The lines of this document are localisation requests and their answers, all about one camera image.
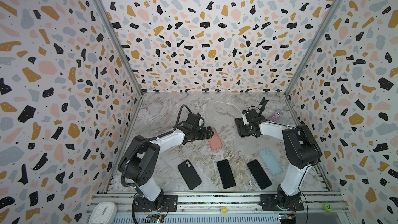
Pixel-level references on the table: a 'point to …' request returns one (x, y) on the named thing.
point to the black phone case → (189, 174)
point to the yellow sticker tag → (223, 210)
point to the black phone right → (258, 173)
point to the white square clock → (104, 212)
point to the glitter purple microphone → (275, 116)
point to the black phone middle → (226, 174)
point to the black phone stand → (263, 102)
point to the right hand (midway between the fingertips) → (241, 125)
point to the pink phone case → (215, 142)
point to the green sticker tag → (328, 207)
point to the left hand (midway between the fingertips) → (209, 132)
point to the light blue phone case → (270, 161)
